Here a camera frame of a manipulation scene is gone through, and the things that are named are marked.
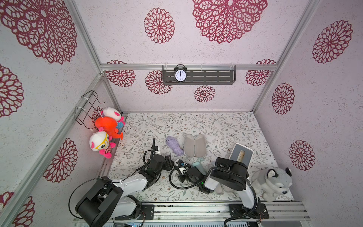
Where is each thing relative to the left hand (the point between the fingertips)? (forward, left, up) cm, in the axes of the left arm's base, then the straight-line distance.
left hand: (168, 158), depth 90 cm
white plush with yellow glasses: (+4, +38, +15) cm, 41 cm away
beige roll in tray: (+2, -48, -1) cm, 48 cm away
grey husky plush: (-19, -52, +12) cm, 56 cm away
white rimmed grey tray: (+3, -53, -1) cm, 53 cm away
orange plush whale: (+16, +38, +14) cm, 43 cm away
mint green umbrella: (-5, -20, -1) cm, 21 cm away
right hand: (-4, -4, -3) cm, 6 cm away
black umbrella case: (-7, -1, +7) cm, 10 cm away
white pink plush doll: (+25, +37, +15) cm, 47 cm away
